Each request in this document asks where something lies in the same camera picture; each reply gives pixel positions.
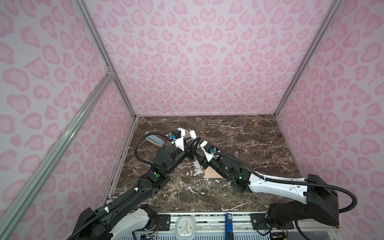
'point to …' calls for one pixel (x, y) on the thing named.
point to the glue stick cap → (236, 153)
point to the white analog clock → (185, 228)
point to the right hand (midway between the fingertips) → (196, 145)
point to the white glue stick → (193, 134)
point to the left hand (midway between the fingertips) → (199, 135)
